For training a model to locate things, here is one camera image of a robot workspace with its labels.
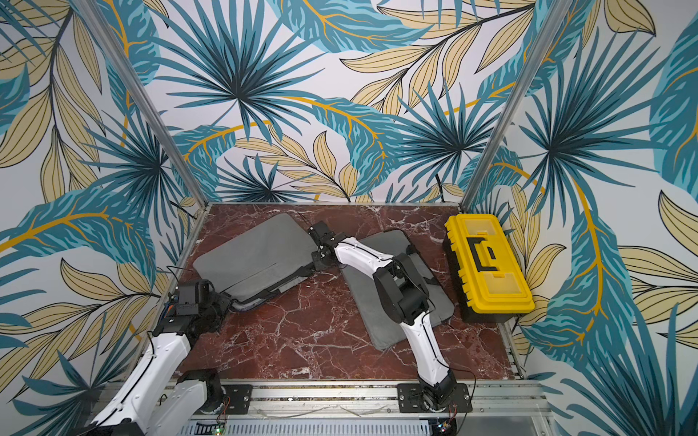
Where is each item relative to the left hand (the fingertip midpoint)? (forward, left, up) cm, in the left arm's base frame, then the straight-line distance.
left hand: (229, 303), depth 84 cm
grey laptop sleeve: (-3, -47, -5) cm, 47 cm away
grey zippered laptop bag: (+16, -6, -2) cm, 17 cm away
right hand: (+19, -28, -3) cm, 34 cm away
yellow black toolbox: (+4, -79, +10) cm, 79 cm away
